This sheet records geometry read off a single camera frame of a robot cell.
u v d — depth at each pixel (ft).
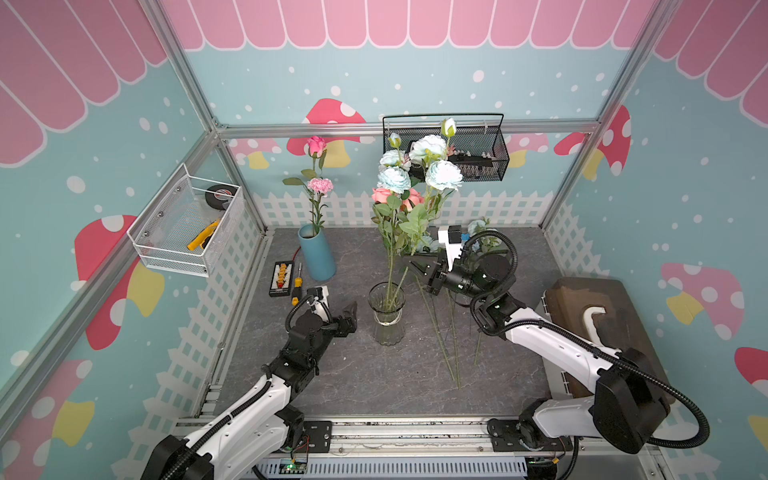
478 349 2.93
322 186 2.70
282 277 3.43
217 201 2.63
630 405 1.36
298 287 3.30
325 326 2.07
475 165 2.91
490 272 1.82
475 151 3.00
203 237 2.38
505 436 2.43
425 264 2.12
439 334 3.01
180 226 2.53
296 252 3.67
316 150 2.71
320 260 3.27
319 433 2.45
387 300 2.61
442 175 1.77
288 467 2.35
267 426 1.98
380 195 2.30
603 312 2.42
